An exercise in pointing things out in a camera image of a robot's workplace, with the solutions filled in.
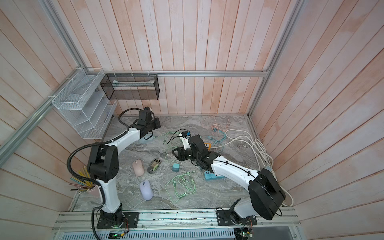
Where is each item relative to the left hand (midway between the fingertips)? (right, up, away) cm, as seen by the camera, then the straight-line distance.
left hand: (160, 123), depth 99 cm
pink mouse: (-12, -27, -9) cm, 31 cm away
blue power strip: (+32, -31, -13) cm, 46 cm away
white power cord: (+68, -20, -2) cm, 71 cm away
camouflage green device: (-2, -27, -8) cm, 28 cm away
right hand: (+11, -16, -18) cm, 27 cm away
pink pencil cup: (-35, -41, -18) cm, 57 cm away
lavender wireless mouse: (-4, -39, -18) cm, 43 cm away
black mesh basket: (-23, +27, +7) cm, 36 cm away
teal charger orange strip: (+11, -27, -9) cm, 31 cm away
